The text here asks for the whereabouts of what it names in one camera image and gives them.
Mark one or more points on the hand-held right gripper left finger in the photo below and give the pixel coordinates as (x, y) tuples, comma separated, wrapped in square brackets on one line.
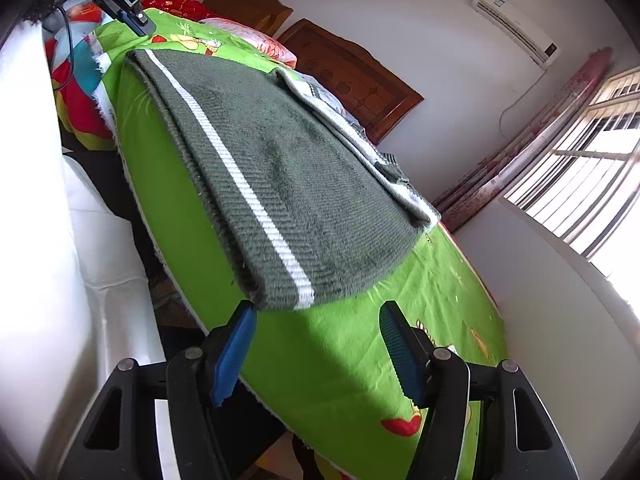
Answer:
[(232, 355)]

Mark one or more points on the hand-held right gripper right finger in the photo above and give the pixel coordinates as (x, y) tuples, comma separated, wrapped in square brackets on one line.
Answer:
[(402, 355)]

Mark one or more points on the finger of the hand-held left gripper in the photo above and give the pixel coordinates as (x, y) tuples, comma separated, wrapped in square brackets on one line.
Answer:
[(137, 22)]

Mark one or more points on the green knitted sweater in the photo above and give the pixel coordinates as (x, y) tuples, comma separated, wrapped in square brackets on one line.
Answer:
[(300, 170)]

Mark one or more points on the red patterned bedsheet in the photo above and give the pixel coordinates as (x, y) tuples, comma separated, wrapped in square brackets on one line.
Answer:
[(175, 2)]

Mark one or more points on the green cartoon blanket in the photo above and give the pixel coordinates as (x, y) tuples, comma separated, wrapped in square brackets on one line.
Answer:
[(325, 360)]

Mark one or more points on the red cartoon quilt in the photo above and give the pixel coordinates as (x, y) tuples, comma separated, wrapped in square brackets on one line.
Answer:
[(75, 95)]

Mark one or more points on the small wooden headboard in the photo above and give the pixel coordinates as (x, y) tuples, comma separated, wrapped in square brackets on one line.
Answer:
[(250, 7)]

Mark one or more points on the pink floral pillow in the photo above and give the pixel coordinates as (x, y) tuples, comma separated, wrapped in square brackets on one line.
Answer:
[(270, 47)]

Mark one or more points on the blue floral pillow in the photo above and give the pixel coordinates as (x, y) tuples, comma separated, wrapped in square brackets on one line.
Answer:
[(332, 102)]

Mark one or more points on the white padded furniture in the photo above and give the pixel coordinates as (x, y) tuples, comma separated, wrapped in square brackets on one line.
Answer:
[(50, 235)]

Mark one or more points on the large wooden headboard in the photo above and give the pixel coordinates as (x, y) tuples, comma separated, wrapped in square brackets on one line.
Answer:
[(360, 85)]

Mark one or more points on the floral curtain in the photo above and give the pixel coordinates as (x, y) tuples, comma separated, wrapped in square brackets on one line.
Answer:
[(525, 145)]

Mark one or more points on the barred window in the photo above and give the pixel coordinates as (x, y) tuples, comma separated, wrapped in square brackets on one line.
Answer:
[(590, 170)]

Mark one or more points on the white air conditioner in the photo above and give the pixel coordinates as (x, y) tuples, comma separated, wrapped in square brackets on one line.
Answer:
[(515, 25)]

